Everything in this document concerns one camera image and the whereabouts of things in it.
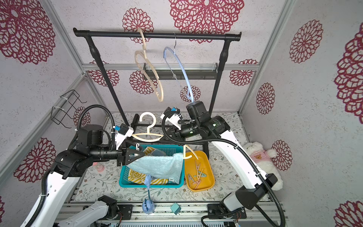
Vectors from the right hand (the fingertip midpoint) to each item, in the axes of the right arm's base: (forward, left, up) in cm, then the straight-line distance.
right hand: (161, 138), depth 58 cm
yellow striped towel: (-5, +16, -33) cm, 37 cm away
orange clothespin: (-2, -18, -35) cm, 40 cm away
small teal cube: (-19, -5, -36) cm, 41 cm away
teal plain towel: (-8, -3, -10) cm, 13 cm away
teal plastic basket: (+12, +1, -31) cm, 33 cm away
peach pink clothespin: (+5, -17, -37) cm, 41 cm away
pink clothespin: (-6, -17, -37) cm, 42 cm away
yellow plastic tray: (0, -18, -36) cm, 41 cm away
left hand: (-5, +8, -4) cm, 10 cm away
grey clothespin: (-3, -13, -37) cm, 40 cm away
